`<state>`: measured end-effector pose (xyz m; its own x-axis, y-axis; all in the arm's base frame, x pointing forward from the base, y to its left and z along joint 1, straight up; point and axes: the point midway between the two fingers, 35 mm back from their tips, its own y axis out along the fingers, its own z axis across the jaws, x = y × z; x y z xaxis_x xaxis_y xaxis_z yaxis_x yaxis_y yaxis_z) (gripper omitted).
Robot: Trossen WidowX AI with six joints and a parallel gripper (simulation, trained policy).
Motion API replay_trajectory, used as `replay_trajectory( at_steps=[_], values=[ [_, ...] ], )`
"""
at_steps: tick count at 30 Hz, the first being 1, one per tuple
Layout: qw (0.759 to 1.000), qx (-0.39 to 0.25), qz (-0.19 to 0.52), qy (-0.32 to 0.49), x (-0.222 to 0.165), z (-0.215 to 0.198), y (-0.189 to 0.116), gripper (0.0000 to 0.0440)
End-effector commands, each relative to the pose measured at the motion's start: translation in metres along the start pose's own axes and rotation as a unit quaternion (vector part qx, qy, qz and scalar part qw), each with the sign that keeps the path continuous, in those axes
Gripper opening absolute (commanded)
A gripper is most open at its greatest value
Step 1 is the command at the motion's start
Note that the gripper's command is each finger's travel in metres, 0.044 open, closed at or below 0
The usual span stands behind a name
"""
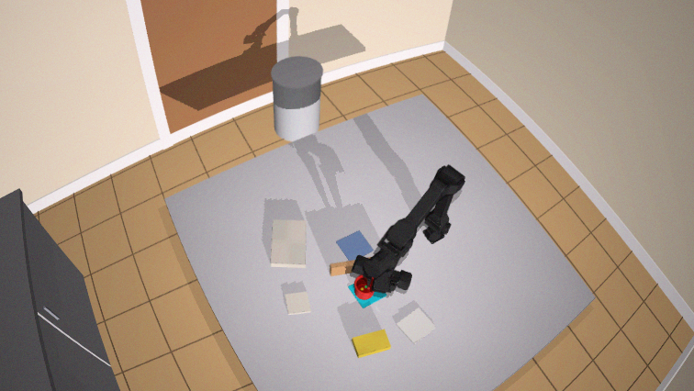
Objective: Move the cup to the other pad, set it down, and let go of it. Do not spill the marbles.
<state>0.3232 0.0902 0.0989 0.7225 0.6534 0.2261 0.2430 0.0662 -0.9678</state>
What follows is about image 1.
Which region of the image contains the cream flat rectangular block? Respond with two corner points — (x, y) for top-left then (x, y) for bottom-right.
(285, 291), (311, 315)

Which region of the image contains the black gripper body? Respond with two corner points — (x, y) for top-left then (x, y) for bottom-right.
(352, 255), (412, 290)

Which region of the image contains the white flat rectangular slab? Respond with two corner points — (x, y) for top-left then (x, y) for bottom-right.
(397, 308), (436, 344)

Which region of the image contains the yellow rectangular block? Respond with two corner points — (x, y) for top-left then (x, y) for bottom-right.
(352, 330), (391, 358)

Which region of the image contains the wooden plank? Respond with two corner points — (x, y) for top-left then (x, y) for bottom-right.
(330, 260), (355, 276)

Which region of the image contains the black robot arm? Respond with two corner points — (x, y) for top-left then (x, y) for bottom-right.
(364, 164), (465, 293)

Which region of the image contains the large beige flat block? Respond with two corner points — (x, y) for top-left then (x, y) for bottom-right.
(270, 219), (307, 268)

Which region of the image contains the red plastic cup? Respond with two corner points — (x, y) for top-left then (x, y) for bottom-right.
(354, 275), (374, 300)

